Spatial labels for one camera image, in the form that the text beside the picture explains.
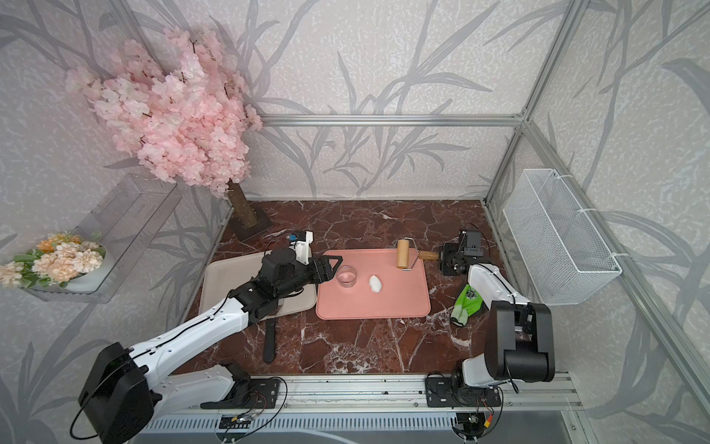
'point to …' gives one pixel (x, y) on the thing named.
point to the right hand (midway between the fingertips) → (433, 246)
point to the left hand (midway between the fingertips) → (337, 261)
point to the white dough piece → (375, 284)
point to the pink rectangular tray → (367, 284)
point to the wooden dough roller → (403, 253)
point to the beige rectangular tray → (223, 272)
